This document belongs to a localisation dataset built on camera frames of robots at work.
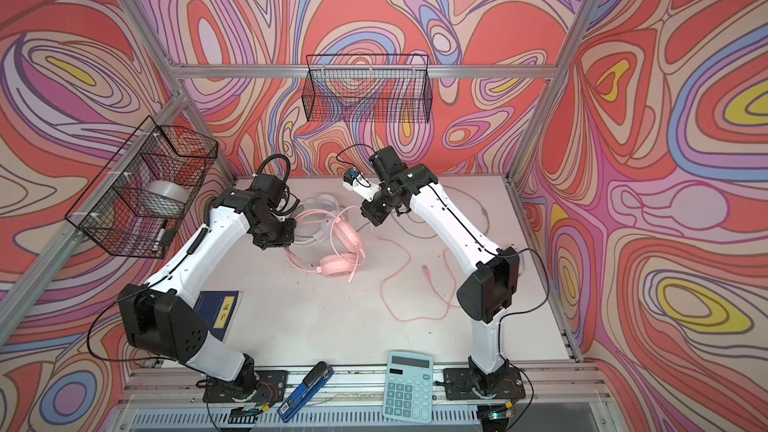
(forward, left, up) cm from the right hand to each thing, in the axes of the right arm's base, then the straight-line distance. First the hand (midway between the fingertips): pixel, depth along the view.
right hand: (371, 217), depth 80 cm
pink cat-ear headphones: (-9, +6, 0) cm, 11 cm away
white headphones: (+16, +18, -15) cm, 28 cm away
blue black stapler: (-39, +18, -19) cm, 47 cm away
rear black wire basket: (+46, +1, +12) cm, 48 cm away
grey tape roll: (-1, +49, +12) cm, 50 cm away
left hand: (-3, +22, -5) cm, 22 cm away
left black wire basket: (-2, +54, +12) cm, 56 cm away
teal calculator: (-38, -8, -21) cm, 45 cm away
